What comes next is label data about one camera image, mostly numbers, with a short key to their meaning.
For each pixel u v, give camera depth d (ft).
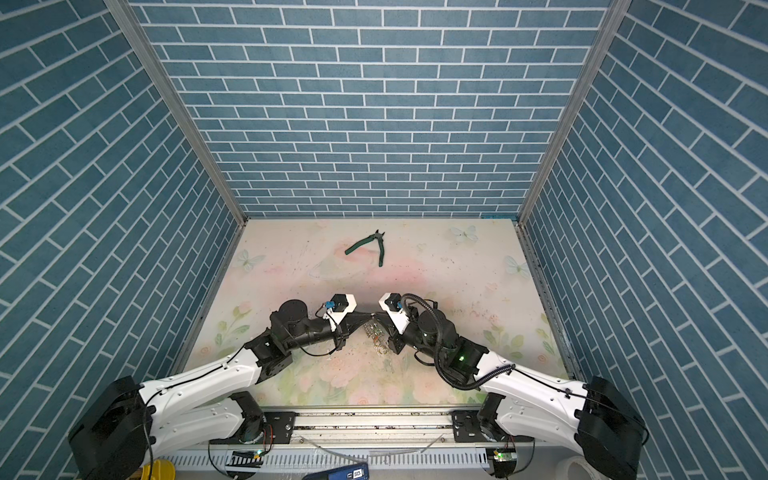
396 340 2.13
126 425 1.31
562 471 2.16
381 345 2.88
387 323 2.13
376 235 3.78
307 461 2.53
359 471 2.15
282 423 2.43
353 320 2.11
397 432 2.43
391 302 2.00
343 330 2.18
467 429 2.41
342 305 2.02
